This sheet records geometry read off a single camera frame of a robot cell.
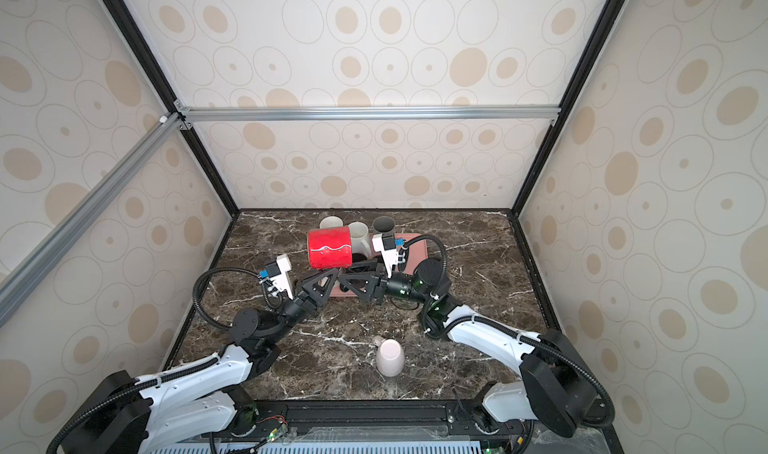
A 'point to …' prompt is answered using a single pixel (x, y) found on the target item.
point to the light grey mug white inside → (331, 221)
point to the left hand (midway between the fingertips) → (341, 275)
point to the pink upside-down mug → (390, 356)
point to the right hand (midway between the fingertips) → (345, 280)
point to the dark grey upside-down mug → (383, 224)
